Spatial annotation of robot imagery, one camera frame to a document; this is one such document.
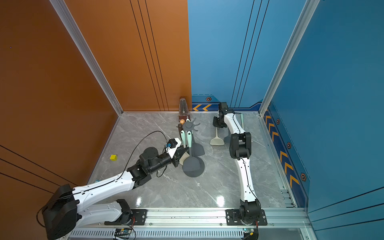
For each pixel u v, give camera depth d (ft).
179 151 2.04
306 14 2.34
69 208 1.32
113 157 3.03
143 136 3.47
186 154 2.50
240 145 2.28
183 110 3.53
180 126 1.97
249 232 2.37
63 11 2.31
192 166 2.61
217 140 3.31
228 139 3.38
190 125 1.98
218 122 3.23
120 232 2.37
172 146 1.97
